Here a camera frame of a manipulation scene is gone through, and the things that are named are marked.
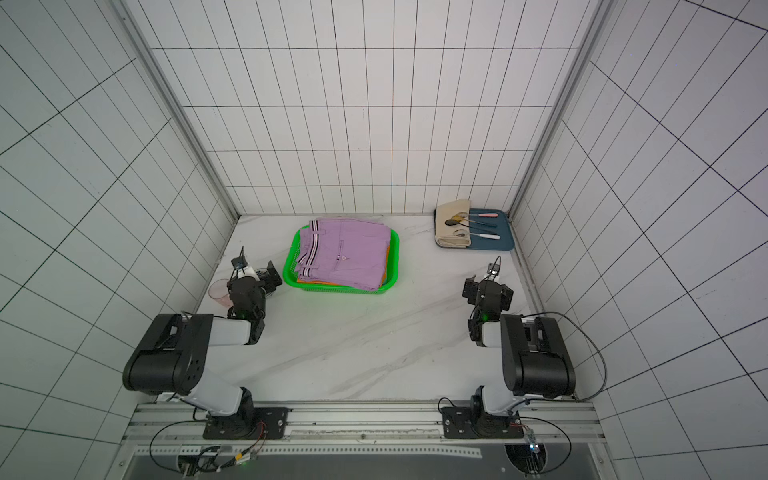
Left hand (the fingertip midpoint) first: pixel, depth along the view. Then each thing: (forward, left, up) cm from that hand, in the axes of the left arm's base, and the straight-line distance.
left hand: (258, 270), depth 94 cm
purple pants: (+6, -27, +3) cm, 28 cm away
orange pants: (-6, -23, +3) cm, 24 cm away
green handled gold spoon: (+30, -71, -7) cm, 78 cm away
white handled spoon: (+23, -72, -8) cm, 76 cm away
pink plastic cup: (-6, +12, -3) cm, 13 cm away
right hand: (-1, -72, -2) cm, 72 cm away
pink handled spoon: (+32, -79, -6) cm, 86 cm away
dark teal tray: (+26, -88, -9) cm, 92 cm away
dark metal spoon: (+29, -68, -8) cm, 74 cm away
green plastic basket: (0, -43, -1) cm, 43 cm away
